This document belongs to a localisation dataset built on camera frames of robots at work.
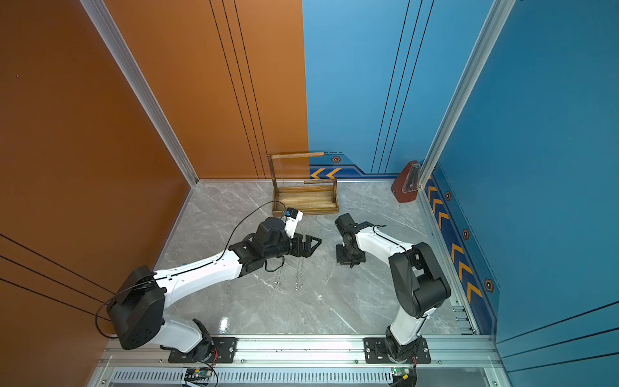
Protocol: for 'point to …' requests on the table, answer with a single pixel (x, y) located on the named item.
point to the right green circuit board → (400, 371)
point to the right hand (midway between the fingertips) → (344, 261)
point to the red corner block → (405, 185)
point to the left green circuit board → (197, 372)
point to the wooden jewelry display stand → (309, 200)
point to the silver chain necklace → (278, 281)
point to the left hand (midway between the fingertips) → (314, 236)
